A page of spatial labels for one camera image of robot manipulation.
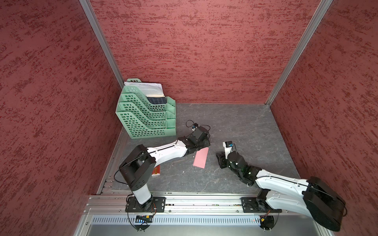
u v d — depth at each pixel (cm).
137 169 45
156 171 85
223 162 75
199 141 67
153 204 74
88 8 71
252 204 74
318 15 74
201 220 71
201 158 92
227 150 75
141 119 96
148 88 95
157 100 104
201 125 109
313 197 42
